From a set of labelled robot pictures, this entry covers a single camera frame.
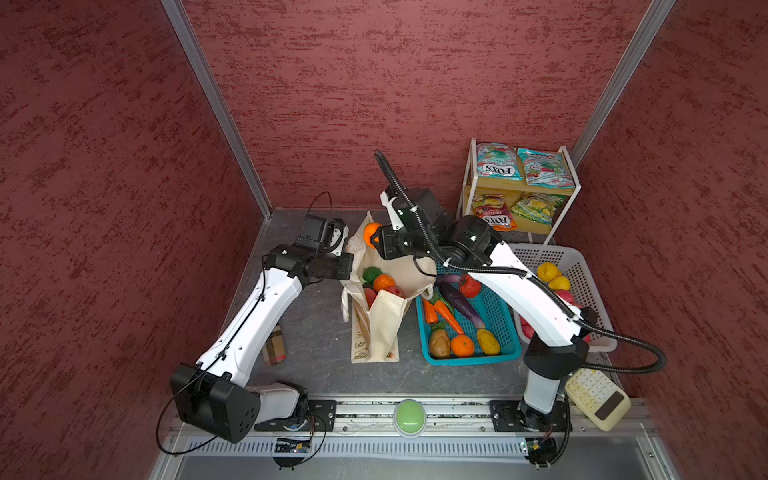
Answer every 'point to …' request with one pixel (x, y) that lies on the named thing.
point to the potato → (440, 343)
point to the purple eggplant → (462, 304)
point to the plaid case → (273, 351)
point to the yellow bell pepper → (547, 271)
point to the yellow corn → (489, 344)
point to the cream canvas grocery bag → (375, 331)
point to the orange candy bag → (494, 210)
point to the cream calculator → (597, 397)
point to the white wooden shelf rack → (512, 191)
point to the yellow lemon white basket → (560, 283)
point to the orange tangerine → (462, 346)
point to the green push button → (409, 418)
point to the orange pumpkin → (382, 282)
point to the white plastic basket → (562, 270)
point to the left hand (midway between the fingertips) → (347, 272)
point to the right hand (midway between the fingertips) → (376, 245)
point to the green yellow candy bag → (538, 207)
